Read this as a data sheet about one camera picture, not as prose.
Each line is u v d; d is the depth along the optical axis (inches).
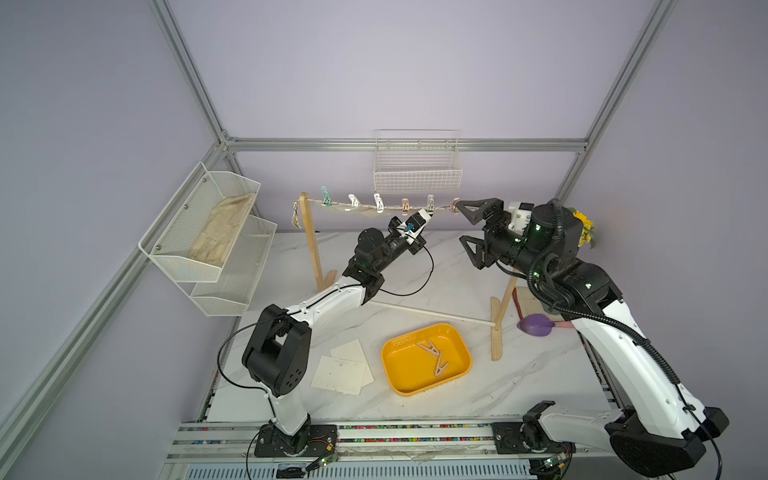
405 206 25.5
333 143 71.3
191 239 30.1
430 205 25.5
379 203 25.6
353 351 35.3
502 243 20.2
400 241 26.7
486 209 20.5
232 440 29.7
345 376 33.9
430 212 25.1
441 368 33.0
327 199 25.9
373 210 25.4
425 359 34.1
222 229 31.5
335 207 26.4
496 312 37.2
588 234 34.1
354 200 25.6
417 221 24.1
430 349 34.7
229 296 29.3
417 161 37.4
